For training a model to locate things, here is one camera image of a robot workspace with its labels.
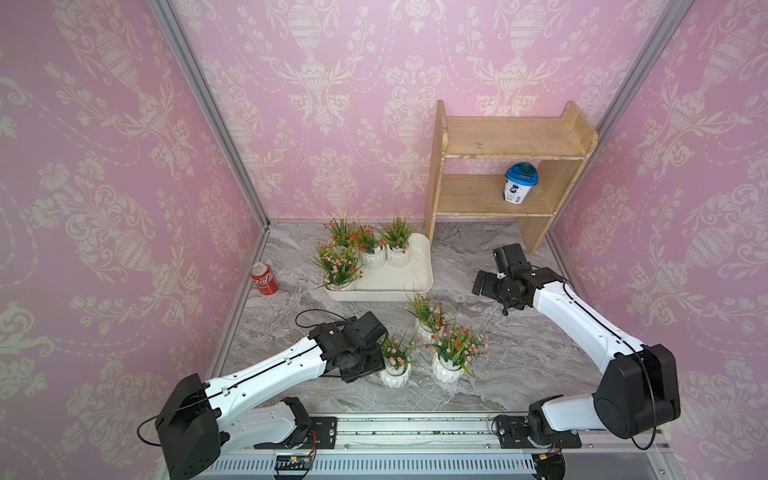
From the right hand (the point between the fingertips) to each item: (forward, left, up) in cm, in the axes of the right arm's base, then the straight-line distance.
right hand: (490, 288), depth 87 cm
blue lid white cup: (+28, -12, +18) cm, 35 cm away
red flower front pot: (-18, +14, +2) cm, 23 cm away
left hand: (-20, +32, -5) cm, 39 cm away
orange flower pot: (+21, +26, +1) cm, 33 cm away
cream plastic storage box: (+13, +29, -14) cm, 35 cm away
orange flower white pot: (+25, +45, +2) cm, 51 cm away
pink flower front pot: (-21, +28, 0) cm, 35 cm away
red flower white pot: (+21, +35, -4) cm, 41 cm away
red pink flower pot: (-6, +18, -3) cm, 19 cm away
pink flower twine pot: (+7, +43, +4) cm, 44 cm away
